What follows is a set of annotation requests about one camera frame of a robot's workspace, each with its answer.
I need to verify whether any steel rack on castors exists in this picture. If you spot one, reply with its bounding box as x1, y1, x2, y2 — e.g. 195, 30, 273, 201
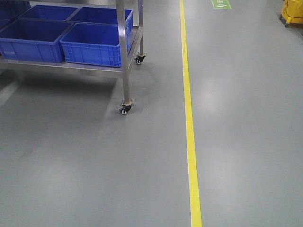
0, 0, 147, 116

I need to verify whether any blue plastic bin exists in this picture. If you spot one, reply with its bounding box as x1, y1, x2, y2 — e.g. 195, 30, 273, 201
20, 4, 80, 22
0, 18, 75, 63
59, 22, 130, 68
0, 1, 31, 21
67, 6, 134, 52

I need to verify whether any yellow mop bucket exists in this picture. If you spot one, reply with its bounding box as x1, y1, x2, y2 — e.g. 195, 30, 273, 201
279, 0, 303, 27

